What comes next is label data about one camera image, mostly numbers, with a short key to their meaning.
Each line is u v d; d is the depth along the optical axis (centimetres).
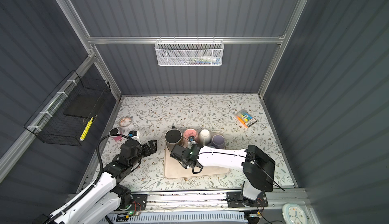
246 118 105
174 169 84
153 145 75
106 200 59
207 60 91
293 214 68
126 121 105
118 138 95
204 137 87
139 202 73
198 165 56
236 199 73
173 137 87
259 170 44
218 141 85
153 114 109
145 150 73
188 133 87
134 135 72
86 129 68
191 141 75
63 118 71
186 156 61
